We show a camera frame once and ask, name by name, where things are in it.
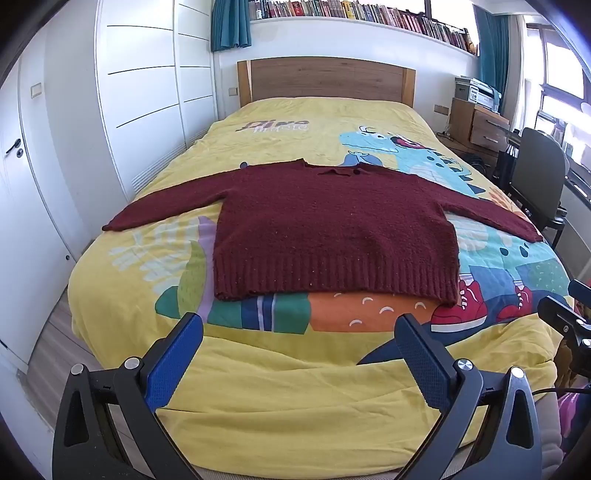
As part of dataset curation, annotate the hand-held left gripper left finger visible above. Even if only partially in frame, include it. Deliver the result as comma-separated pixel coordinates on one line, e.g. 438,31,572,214
52,312,205,480

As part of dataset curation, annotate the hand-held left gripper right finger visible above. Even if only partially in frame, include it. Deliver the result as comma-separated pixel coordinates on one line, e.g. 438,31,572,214
394,313,543,480

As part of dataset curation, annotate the maroon knitted sweater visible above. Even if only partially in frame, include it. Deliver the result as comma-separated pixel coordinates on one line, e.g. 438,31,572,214
102,158,544,308

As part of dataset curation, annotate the pink cloth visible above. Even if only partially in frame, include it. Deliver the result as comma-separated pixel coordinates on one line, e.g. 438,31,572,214
556,392,583,439

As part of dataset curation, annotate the bed with yellow dinosaur duvet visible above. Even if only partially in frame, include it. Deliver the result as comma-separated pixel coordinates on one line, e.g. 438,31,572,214
67,97,575,467

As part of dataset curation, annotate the dark office chair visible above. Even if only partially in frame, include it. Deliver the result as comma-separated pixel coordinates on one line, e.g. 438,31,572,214
505,127,571,247

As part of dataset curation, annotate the wooden drawer cabinet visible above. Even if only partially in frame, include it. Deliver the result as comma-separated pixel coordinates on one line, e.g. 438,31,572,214
449,98,511,154

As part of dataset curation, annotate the white door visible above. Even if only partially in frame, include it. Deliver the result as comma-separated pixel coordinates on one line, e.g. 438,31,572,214
0,55,77,365

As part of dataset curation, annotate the window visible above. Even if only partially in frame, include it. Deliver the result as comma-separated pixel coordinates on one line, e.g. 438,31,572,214
522,14,591,153

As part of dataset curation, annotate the grey printer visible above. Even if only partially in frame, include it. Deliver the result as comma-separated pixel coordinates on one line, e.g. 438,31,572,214
455,77,502,112

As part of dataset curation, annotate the teal curtain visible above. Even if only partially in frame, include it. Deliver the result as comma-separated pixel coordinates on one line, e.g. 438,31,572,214
211,0,252,52
473,4,509,93

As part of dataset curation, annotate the white wardrobe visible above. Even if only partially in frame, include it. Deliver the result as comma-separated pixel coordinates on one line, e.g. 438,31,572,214
95,0,220,204

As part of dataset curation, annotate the wooden headboard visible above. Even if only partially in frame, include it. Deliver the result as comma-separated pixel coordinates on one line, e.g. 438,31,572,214
237,58,416,109

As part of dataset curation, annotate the row of books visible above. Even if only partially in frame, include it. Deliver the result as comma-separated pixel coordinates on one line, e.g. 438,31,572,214
247,0,472,49

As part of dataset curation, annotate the black cable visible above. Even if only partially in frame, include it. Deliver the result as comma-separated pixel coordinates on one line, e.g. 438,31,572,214
531,387,591,397

